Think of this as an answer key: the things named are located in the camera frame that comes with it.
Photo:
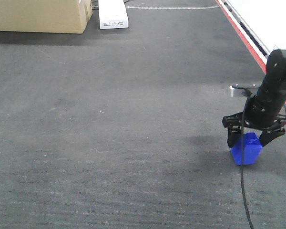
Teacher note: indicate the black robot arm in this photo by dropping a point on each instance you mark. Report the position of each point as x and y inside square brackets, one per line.
[281, 66]

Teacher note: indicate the white carton box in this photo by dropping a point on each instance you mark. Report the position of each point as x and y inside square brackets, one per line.
[113, 14]

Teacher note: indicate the brown cardboard box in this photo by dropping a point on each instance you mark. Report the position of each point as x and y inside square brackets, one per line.
[38, 16]

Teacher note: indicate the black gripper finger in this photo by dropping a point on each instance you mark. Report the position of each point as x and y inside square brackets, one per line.
[233, 137]
[269, 137]

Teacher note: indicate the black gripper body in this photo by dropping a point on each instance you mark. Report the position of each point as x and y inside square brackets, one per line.
[264, 112]

